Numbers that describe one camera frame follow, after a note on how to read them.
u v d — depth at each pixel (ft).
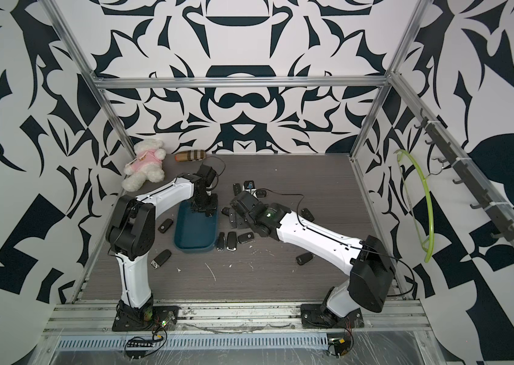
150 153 3.55
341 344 2.34
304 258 2.79
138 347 2.38
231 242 2.94
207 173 2.64
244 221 2.33
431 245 2.09
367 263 1.38
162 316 2.42
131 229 1.71
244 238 3.00
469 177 1.81
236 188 3.44
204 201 2.67
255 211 1.93
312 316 2.44
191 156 3.76
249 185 2.31
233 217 2.34
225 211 3.24
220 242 2.93
